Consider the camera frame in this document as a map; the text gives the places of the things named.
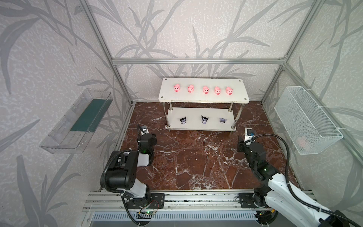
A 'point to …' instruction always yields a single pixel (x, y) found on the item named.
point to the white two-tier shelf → (207, 104)
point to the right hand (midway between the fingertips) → (242, 131)
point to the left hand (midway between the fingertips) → (148, 129)
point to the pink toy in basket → (301, 141)
